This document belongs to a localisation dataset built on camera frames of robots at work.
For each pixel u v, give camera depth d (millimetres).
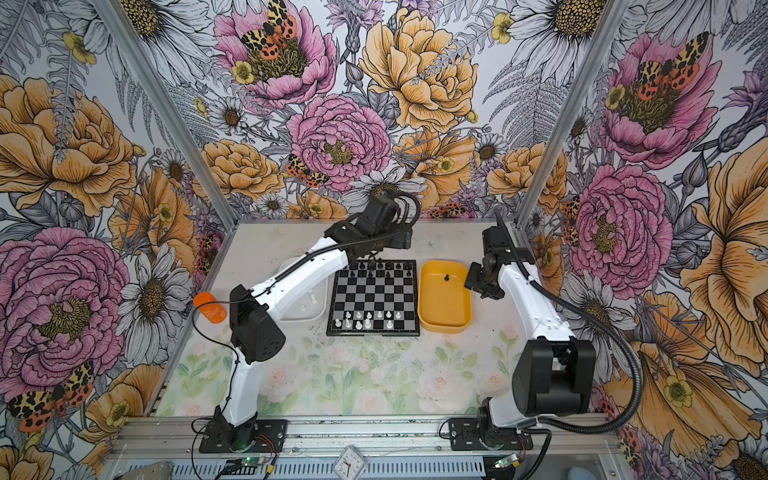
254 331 542
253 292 525
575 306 459
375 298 970
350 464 690
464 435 738
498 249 602
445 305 967
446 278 1048
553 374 426
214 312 899
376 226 641
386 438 758
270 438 734
